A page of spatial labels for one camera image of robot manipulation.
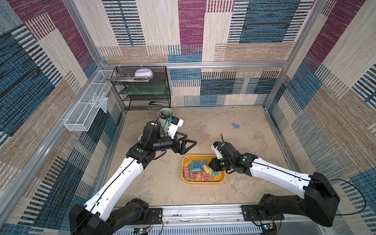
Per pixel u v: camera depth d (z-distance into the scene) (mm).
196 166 877
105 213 392
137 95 1125
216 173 854
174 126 615
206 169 844
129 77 919
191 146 635
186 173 842
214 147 770
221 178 842
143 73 892
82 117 916
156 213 749
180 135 713
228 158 626
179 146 607
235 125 1083
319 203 399
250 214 730
